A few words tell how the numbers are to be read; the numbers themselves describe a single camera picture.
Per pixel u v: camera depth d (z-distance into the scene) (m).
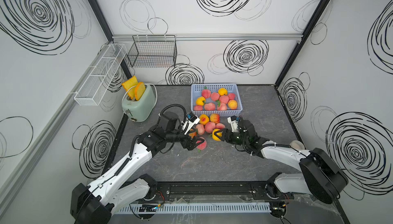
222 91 1.11
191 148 0.64
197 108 1.00
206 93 1.08
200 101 1.04
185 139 0.63
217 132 0.81
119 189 0.53
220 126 0.91
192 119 0.62
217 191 0.75
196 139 0.62
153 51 0.96
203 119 0.94
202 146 0.83
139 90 0.90
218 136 0.79
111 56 0.90
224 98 1.05
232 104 1.02
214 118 0.96
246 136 0.66
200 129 0.91
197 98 1.05
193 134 0.89
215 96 1.07
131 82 0.95
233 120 0.79
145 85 0.97
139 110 0.88
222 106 1.00
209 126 0.91
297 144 0.79
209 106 1.02
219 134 0.80
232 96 1.06
